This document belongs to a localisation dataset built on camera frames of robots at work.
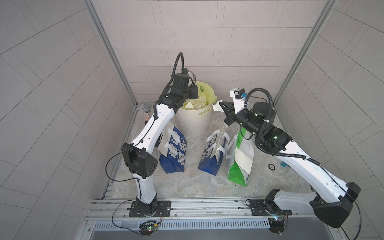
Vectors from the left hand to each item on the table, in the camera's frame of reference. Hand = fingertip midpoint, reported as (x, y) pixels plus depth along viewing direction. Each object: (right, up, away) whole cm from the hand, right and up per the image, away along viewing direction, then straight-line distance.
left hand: (197, 86), depth 79 cm
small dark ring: (+43, -45, +6) cm, 62 cm away
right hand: (+10, -10, -17) cm, 22 cm away
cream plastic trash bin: (-1, -16, +2) cm, 16 cm away
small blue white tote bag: (+9, -29, -10) cm, 33 cm away
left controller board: (-22, -65, -14) cm, 70 cm away
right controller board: (+38, -68, -9) cm, 78 cm away
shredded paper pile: (0, -8, +16) cm, 17 cm away
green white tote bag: (+20, -35, -13) cm, 42 cm away
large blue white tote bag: (-12, -32, -5) cm, 35 cm away
